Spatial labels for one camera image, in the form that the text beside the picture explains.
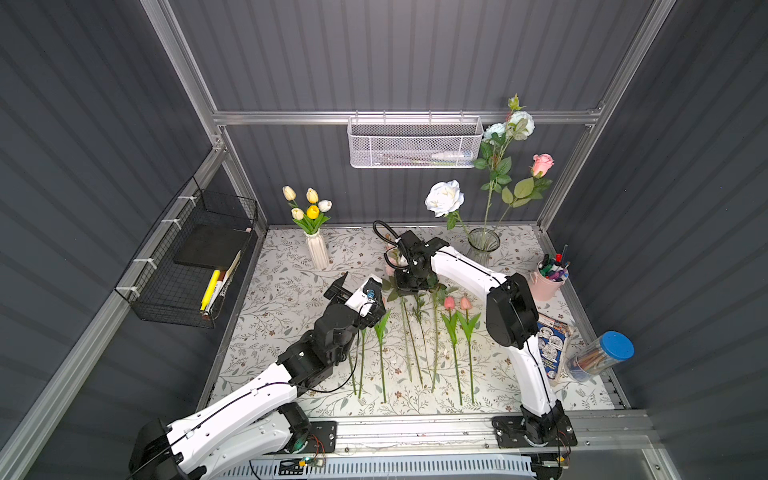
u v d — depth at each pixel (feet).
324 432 2.43
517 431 2.36
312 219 2.87
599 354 2.32
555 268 2.99
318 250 3.25
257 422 1.93
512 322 1.86
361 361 2.83
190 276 2.37
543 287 3.09
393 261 2.92
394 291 3.07
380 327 3.02
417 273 2.66
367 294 1.93
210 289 2.32
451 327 3.01
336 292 2.11
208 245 2.54
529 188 2.63
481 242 2.98
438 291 3.17
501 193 2.77
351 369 2.77
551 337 2.87
